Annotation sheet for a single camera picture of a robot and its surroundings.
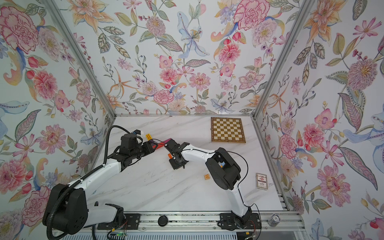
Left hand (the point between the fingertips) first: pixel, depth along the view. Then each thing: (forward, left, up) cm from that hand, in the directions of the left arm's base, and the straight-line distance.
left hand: (158, 144), depth 86 cm
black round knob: (-36, -4, -13) cm, 38 cm away
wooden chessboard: (+21, -46, -14) cm, 53 cm away
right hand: (-4, -10, -14) cm, 18 cm away
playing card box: (-17, -59, -13) cm, 63 cm away
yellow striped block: (+16, +11, -14) cm, 24 cm away
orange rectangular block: (+1, -5, -15) cm, 16 cm away
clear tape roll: (-37, -58, -10) cm, 69 cm away
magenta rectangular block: (+13, -2, -16) cm, 21 cm away
